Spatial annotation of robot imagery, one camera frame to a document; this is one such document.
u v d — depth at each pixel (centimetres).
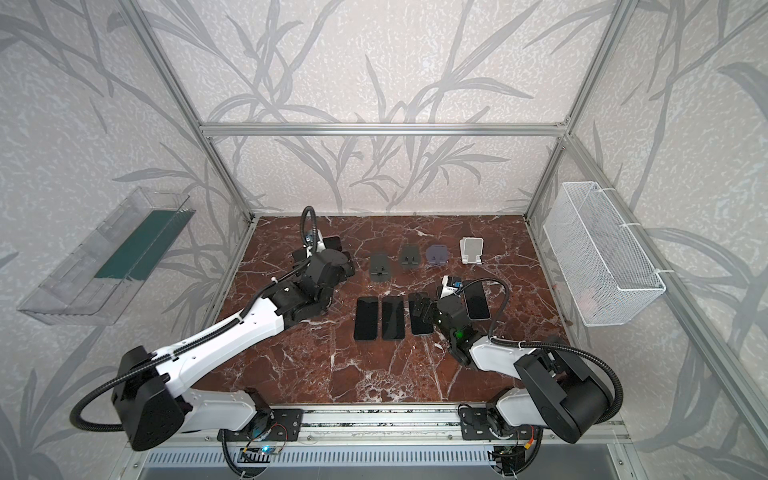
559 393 43
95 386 38
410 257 106
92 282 64
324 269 57
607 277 62
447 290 80
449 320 68
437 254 107
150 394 38
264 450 71
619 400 42
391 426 75
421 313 81
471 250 105
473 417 74
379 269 99
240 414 61
